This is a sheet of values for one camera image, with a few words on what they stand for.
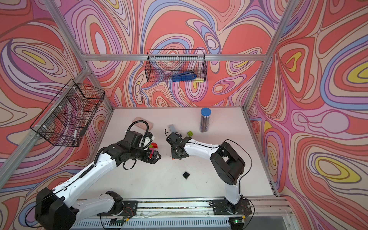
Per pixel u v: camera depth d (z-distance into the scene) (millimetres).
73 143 692
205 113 927
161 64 957
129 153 585
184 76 816
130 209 730
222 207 736
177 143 701
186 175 838
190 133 1021
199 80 842
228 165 482
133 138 607
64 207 386
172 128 1021
